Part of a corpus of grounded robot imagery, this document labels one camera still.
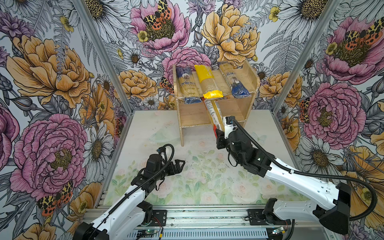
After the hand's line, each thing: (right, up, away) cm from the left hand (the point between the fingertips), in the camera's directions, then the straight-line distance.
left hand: (178, 167), depth 83 cm
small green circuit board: (-12, -26, -12) cm, 31 cm away
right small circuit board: (+48, -26, -12) cm, 56 cm away
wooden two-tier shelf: (+9, +30, +10) cm, 33 cm away
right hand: (+20, +19, -12) cm, 30 cm away
